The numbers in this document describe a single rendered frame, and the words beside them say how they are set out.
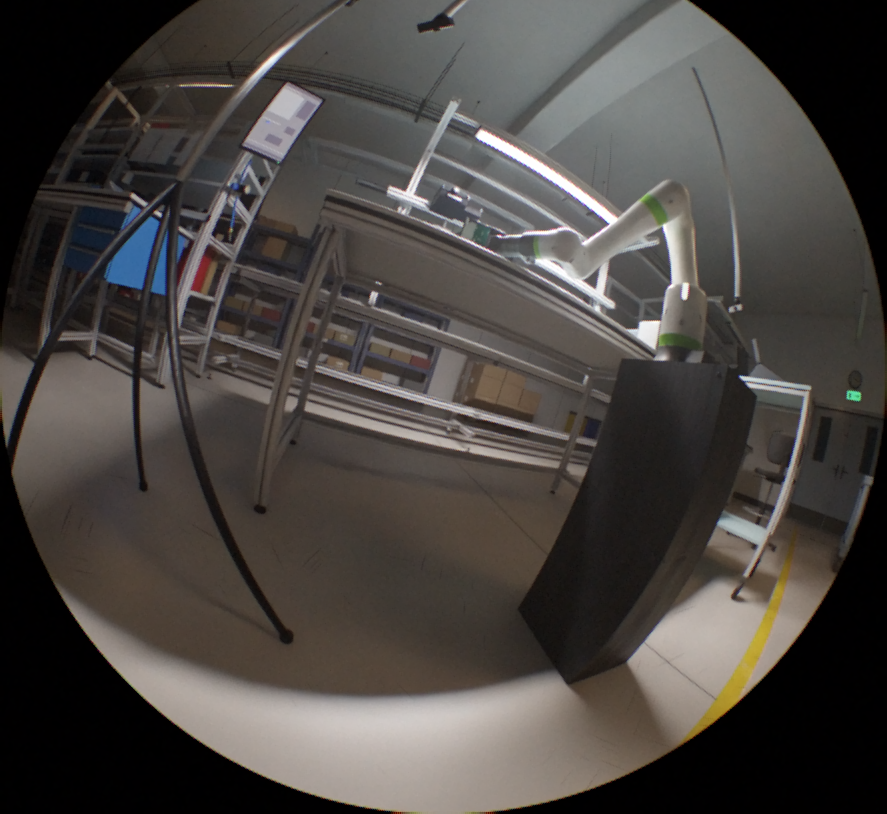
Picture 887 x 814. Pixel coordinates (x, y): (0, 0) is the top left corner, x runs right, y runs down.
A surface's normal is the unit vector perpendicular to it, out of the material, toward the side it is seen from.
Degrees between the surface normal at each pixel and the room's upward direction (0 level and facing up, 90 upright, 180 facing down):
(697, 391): 90
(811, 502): 90
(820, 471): 90
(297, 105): 101
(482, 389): 90
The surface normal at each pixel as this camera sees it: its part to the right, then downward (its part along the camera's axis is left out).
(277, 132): 0.58, 0.39
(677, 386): -0.93, -0.29
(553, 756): 0.30, -0.95
